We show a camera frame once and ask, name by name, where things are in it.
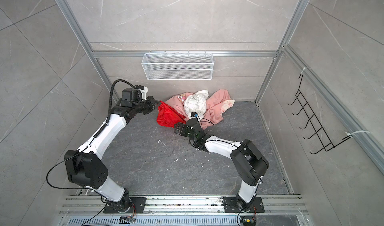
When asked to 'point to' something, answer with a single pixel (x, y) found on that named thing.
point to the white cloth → (196, 103)
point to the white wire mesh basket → (177, 66)
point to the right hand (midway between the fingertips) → (179, 125)
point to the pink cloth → (218, 101)
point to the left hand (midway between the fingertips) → (161, 98)
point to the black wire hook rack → (325, 140)
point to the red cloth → (167, 117)
